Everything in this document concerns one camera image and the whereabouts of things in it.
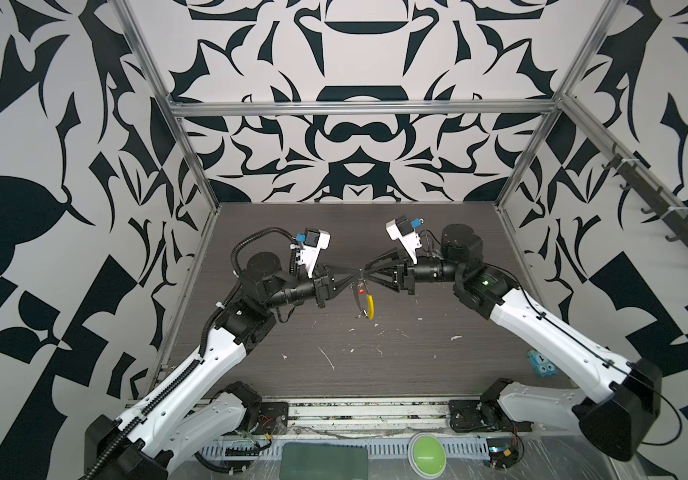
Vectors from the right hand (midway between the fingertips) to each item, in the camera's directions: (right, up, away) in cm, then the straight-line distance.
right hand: (369, 273), depth 62 cm
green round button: (+14, -42, +7) cm, 45 cm away
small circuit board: (+32, -43, +9) cm, 54 cm away
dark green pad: (-10, -43, +7) cm, 45 cm away
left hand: (-2, +1, -1) cm, 2 cm away
